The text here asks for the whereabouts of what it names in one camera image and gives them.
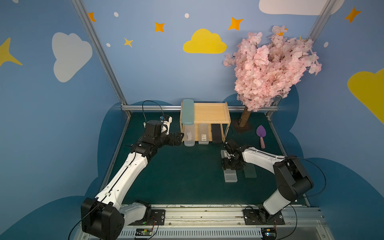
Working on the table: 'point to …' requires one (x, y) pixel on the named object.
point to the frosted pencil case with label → (203, 134)
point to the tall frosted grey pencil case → (230, 175)
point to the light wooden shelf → (208, 113)
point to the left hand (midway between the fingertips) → (175, 131)
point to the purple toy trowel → (261, 132)
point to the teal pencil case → (188, 112)
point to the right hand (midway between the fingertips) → (229, 165)
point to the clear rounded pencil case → (189, 136)
